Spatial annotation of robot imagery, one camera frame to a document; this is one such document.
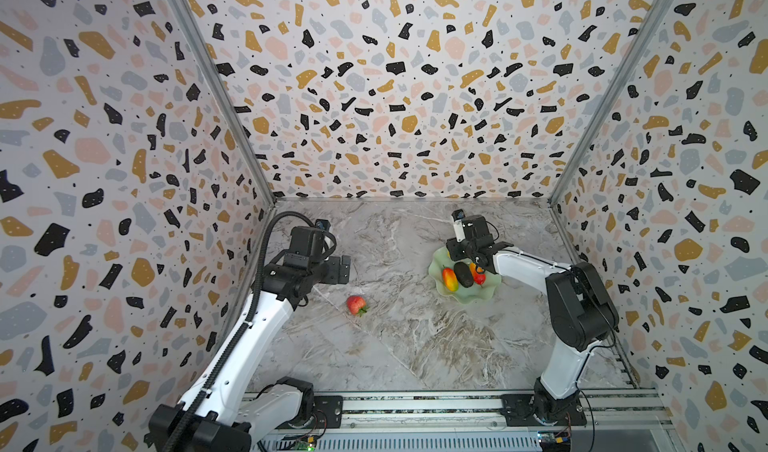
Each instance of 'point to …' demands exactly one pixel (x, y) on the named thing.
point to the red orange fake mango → (479, 278)
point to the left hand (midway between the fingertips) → (330, 257)
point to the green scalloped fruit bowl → (471, 294)
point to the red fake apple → (356, 305)
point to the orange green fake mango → (450, 279)
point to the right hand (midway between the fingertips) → (450, 235)
